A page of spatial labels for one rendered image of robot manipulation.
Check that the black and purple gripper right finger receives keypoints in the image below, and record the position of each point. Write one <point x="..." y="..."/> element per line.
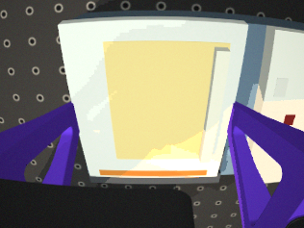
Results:
<point x="285" y="145"/>

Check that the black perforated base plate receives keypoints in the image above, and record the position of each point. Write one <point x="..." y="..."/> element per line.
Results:
<point x="33" y="83"/>

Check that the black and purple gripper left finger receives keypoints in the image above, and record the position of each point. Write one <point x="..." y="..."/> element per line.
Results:
<point x="22" y="143"/>

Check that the blue-grey box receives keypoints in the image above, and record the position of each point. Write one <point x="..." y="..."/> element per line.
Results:
<point x="271" y="83"/>

